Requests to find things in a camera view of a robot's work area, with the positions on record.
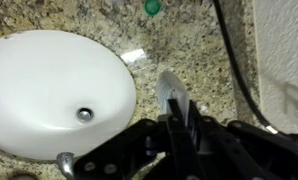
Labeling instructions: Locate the chrome faucet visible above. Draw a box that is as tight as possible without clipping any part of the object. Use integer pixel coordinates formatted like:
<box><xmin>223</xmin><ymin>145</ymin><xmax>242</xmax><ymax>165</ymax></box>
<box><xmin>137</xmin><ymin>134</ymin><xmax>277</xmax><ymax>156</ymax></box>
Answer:
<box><xmin>56</xmin><ymin>151</ymin><xmax>76</xmax><ymax>180</ymax></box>

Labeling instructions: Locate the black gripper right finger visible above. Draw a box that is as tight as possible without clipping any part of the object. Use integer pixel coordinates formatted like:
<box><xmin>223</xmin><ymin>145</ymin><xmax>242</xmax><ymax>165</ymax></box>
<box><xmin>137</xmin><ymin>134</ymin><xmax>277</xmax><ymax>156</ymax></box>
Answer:
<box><xmin>187</xmin><ymin>101</ymin><xmax>298</xmax><ymax>180</ymax></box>

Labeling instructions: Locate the metal sink drain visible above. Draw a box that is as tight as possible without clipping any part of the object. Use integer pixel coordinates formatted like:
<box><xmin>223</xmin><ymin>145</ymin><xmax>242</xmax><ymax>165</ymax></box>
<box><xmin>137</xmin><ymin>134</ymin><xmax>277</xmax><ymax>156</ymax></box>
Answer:
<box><xmin>76</xmin><ymin>107</ymin><xmax>95</xmax><ymax>122</ymax></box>

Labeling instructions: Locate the white tube with white lid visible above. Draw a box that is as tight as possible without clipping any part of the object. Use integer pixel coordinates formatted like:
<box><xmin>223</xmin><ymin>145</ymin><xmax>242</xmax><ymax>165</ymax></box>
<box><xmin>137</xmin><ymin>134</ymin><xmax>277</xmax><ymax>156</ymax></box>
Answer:
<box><xmin>155</xmin><ymin>69</ymin><xmax>191</xmax><ymax>128</ymax></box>

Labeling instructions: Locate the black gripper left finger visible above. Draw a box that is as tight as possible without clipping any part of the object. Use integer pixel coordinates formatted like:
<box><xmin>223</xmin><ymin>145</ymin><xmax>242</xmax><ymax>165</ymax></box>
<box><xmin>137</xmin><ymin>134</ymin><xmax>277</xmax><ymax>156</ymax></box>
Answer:
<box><xmin>72</xmin><ymin>98</ymin><xmax>203</xmax><ymax>180</ymax></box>

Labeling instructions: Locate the black power cable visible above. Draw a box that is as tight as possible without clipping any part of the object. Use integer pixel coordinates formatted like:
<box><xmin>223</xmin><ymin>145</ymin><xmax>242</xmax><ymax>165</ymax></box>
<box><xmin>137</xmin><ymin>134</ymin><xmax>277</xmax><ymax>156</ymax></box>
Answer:
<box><xmin>212</xmin><ymin>0</ymin><xmax>298</xmax><ymax>144</ymax></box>

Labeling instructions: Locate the white oval sink basin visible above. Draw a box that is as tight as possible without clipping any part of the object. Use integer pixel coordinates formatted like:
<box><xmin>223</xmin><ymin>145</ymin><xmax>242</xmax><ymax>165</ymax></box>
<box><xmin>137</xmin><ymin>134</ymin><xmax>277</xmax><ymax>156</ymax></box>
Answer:
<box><xmin>0</xmin><ymin>29</ymin><xmax>137</xmax><ymax>162</ymax></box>

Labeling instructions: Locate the small round green cap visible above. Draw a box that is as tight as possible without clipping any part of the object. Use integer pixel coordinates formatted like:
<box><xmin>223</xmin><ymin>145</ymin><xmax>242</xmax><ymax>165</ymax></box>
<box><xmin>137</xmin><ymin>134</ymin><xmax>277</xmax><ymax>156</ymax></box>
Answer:
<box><xmin>144</xmin><ymin>0</ymin><xmax>163</xmax><ymax>17</ymax></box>

